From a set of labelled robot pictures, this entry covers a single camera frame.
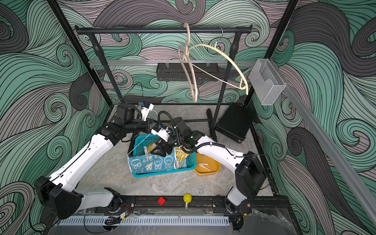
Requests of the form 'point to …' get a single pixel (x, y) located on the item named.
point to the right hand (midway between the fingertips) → (152, 149)
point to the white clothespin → (202, 165)
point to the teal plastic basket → (139, 141)
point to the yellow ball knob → (187, 199)
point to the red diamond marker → (161, 201)
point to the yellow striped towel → (181, 153)
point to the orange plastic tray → (205, 165)
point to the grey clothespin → (146, 152)
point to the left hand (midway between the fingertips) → (161, 122)
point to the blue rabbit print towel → (154, 163)
